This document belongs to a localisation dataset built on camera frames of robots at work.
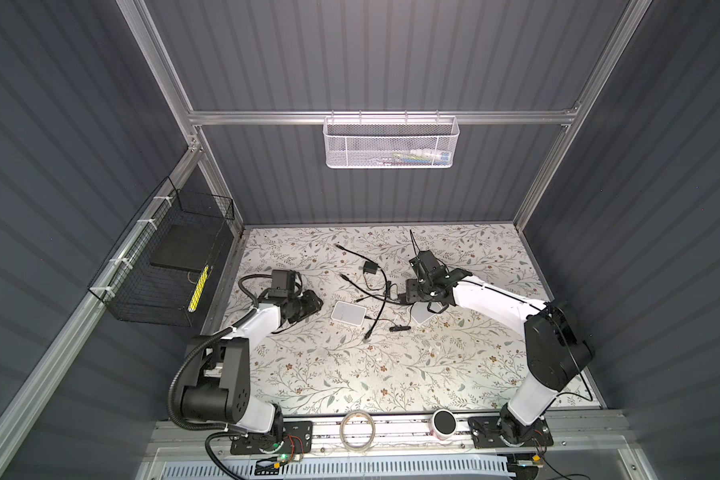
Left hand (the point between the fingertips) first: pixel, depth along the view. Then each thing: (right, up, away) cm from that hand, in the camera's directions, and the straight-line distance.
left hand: (316, 303), depth 92 cm
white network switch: (+10, -3, +2) cm, 11 cm away
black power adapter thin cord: (+25, -8, +1) cm, 27 cm away
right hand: (+32, +4, 0) cm, 32 cm away
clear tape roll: (+17, -29, -19) cm, 38 cm away
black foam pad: (-31, +18, -16) cm, 39 cm away
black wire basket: (-36, +10, -21) cm, 43 cm away
